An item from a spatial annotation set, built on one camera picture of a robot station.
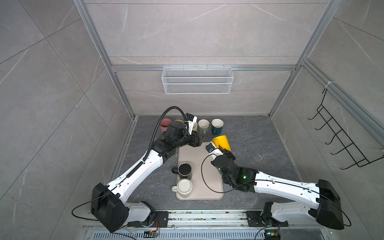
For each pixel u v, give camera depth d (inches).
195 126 39.6
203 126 40.1
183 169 32.4
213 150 24.2
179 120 23.7
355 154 23.8
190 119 25.2
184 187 30.1
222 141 30.1
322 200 15.8
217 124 41.0
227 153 25.3
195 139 25.0
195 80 39.7
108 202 15.1
